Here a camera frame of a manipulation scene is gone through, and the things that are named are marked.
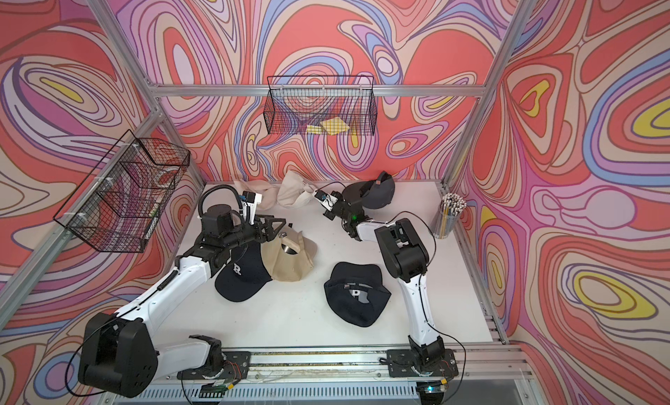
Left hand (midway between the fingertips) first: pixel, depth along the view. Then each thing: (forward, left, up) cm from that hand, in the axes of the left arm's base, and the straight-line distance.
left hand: (281, 220), depth 80 cm
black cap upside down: (-14, -24, -21) cm, 35 cm away
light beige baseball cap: (+23, 0, -11) cm, 25 cm away
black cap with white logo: (-10, +14, -17) cm, 24 cm away
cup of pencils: (+9, -57, -4) cm, 58 cm away
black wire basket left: (0, +47, +8) cm, 47 cm away
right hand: (+20, -11, -11) cm, 25 cm away
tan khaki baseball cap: (-2, 0, -18) cm, 18 cm away
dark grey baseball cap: (+22, -32, -11) cm, 40 cm away
